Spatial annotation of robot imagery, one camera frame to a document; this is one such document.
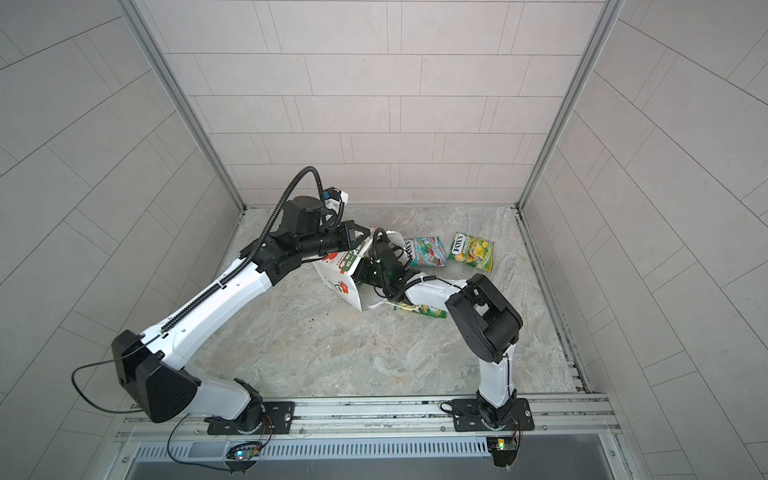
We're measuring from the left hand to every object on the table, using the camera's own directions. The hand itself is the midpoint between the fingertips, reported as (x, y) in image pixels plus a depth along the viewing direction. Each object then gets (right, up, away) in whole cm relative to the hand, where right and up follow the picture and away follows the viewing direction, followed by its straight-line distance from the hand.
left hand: (378, 230), depth 69 cm
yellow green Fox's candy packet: (+31, -7, +30) cm, 44 cm away
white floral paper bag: (-11, -10, +8) cm, 17 cm away
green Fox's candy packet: (+12, -24, +19) cm, 33 cm away
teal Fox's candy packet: (+14, -8, +30) cm, 34 cm away
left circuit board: (-28, -48, -5) cm, 56 cm away
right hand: (-10, -12, +19) cm, 25 cm away
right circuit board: (+29, -51, -1) cm, 58 cm away
